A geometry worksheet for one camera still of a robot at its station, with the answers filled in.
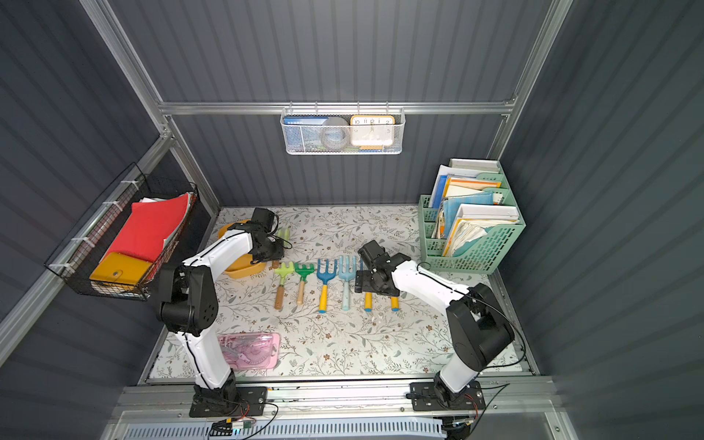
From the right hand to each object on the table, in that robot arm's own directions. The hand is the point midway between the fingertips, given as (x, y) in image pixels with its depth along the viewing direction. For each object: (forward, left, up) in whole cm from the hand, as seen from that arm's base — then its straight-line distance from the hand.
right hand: (375, 284), depth 89 cm
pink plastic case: (-19, +38, -6) cm, 43 cm away
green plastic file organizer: (+9, -35, +4) cm, 37 cm away
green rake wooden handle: (+8, +26, -6) cm, 28 cm away
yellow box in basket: (-10, +62, +25) cm, 67 cm away
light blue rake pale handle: (+7, +10, -7) cm, 14 cm away
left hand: (+12, +36, +1) cm, 38 cm away
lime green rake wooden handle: (0, +33, -6) cm, 34 cm away
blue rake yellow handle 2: (-3, +2, -6) cm, 7 cm away
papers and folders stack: (+19, -29, +18) cm, 39 cm away
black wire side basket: (-9, +69, +29) cm, 76 cm away
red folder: (+3, +63, +25) cm, 67 cm away
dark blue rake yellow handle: (-4, -7, -6) cm, 10 cm away
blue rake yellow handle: (+7, +18, -7) cm, 21 cm away
